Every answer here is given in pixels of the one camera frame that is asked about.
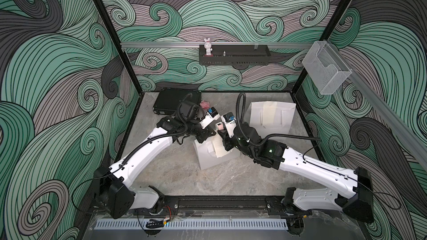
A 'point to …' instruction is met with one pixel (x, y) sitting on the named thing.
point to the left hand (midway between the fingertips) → (213, 130)
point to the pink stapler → (219, 126)
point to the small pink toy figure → (204, 104)
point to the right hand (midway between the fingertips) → (219, 131)
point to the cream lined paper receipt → (269, 113)
